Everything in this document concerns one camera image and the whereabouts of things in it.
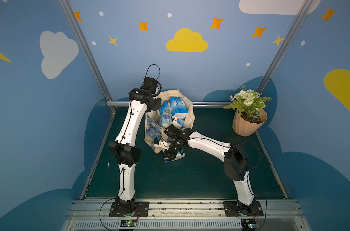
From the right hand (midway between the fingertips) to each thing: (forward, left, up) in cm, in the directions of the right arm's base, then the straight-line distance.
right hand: (166, 156), depth 84 cm
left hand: (+24, +6, +20) cm, 31 cm away
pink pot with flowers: (+31, -54, +8) cm, 63 cm away
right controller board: (-30, -45, -11) cm, 55 cm away
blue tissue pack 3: (+19, -8, +9) cm, 23 cm away
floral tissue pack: (-3, -8, +8) cm, 12 cm away
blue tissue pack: (+24, -6, +17) cm, 30 cm away
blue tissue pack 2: (+28, +3, +11) cm, 31 cm away
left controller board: (-33, +16, -9) cm, 38 cm away
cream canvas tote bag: (+12, +8, +10) cm, 17 cm away
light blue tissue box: (+18, +1, +14) cm, 23 cm away
